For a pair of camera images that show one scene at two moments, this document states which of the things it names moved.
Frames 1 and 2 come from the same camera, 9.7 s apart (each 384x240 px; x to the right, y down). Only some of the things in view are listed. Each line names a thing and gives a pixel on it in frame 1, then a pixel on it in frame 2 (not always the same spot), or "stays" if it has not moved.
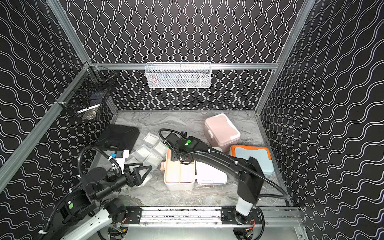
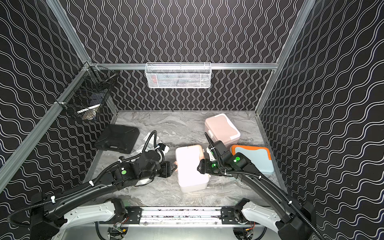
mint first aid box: x=262 y=154 stays
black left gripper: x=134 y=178 → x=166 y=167
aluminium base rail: x=262 y=216 stays
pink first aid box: x=221 y=132 stays
